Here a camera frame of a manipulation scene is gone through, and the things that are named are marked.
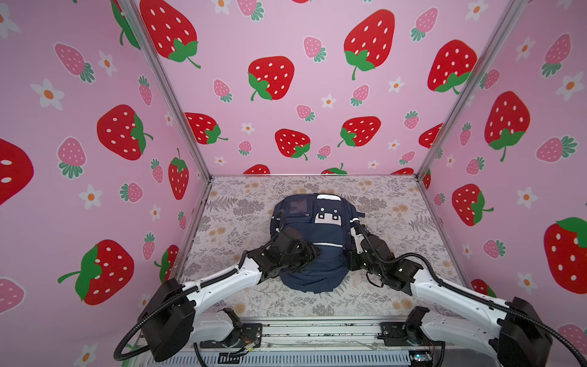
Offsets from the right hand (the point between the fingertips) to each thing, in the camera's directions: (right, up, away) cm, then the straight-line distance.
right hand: (341, 252), depth 81 cm
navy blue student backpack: (-4, +11, +12) cm, 17 cm away
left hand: (-8, 0, -3) cm, 8 cm away
